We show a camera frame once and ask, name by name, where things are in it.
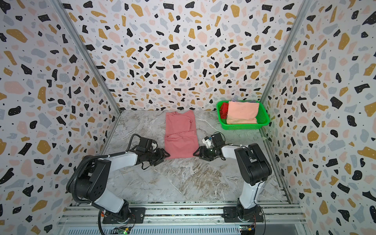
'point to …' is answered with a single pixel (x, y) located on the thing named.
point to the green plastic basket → (262, 120)
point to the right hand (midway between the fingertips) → (194, 153)
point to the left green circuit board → (121, 230)
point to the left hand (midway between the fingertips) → (167, 154)
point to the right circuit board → (247, 229)
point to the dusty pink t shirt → (180, 136)
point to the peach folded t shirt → (242, 112)
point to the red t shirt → (223, 110)
